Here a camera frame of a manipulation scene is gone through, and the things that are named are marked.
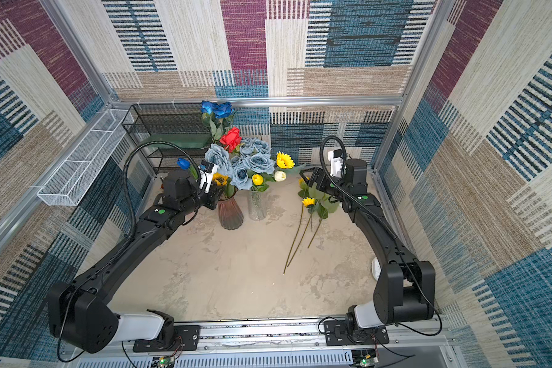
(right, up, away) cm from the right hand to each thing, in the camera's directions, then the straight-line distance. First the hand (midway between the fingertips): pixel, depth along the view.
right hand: (311, 178), depth 81 cm
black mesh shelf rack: (-61, +22, +25) cm, 69 cm away
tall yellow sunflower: (+2, -10, +21) cm, 23 cm away
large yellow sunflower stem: (-4, -24, +14) cm, 28 cm away
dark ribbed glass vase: (-30, -14, +11) cm, 35 cm away
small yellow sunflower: (-10, +6, -5) cm, 12 cm away
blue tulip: (-42, +5, -5) cm, 43 cm away
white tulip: (-11, 0, -8) cm, 14 cm away
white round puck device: (+24, -33, +3) cm, 41 cm away
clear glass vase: (-20, -10, +17) cm, 29 cm away
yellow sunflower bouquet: (+5, -10, +20) cm, 23 cm away
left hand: (-31, -2, -2) cm, 31 cm away
